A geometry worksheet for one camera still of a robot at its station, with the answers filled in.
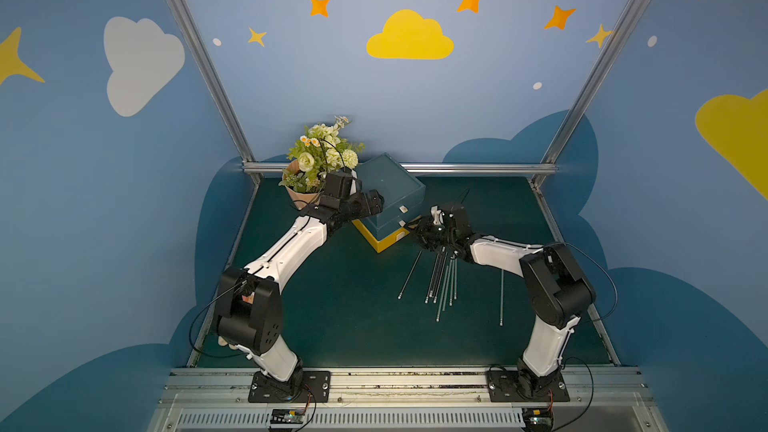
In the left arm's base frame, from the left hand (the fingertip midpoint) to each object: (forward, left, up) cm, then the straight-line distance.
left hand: (372, 198), depth 87 cm
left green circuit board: (-52, +19, -22) cm, 60 cm away
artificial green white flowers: (+11, +17, +8) cm, 22 cm away
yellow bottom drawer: (-6, -3, -16) cm, 17 cm away
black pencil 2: (-16, -22, -20) cm, 34 cm away
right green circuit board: (-51, -43, -23) cm, 71 cm away
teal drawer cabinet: (+1, -9, +2) cm, 9 cm away
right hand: (-2, -11, -10) cm, 15 cm away
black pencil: (-13, -21, -21) cm, 33 cm away
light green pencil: (-12, -26, -21) cm, 36 cm away
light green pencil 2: (-24, -40, -21) cm, 51 cm away
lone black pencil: (-14, -12, -21) cm, 28 cm away
